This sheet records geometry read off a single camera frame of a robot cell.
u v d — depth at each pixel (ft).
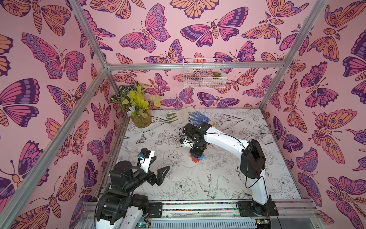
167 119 3.72
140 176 1.76
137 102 3.25
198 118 3.72
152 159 2.19
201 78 3.47
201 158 2.50
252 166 1.62
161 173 1.86
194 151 2.50
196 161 2.99
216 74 3.02
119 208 1.43
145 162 1.80
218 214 2.40
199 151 2.48
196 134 2.05
